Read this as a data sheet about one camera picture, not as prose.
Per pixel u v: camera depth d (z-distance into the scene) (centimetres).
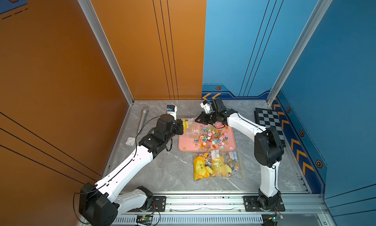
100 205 37
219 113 74
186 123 81
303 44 85
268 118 105
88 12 74
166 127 56
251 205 72
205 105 86
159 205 74
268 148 52
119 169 44
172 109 65
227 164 83
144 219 71
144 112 111
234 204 75
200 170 81
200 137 97
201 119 81
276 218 70
